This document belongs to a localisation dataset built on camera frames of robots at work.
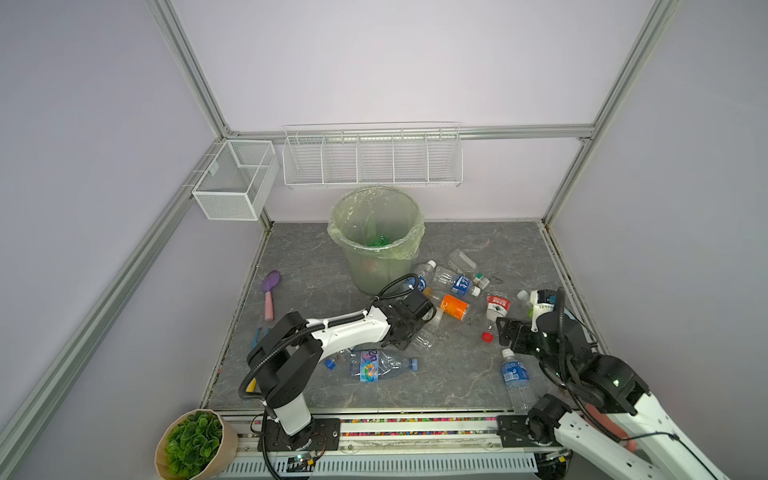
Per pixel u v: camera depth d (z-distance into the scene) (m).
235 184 0.98
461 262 1.05
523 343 0.62
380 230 1.05
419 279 0.97
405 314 0.68
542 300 0.61
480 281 0.99
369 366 0.80
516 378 0.77
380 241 0.99
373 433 0.75
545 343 0.53
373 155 0.98
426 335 0.87
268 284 1.01
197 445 0.63
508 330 0.63
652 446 0.44
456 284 0.96
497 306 0.91
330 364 0.83
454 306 0.91
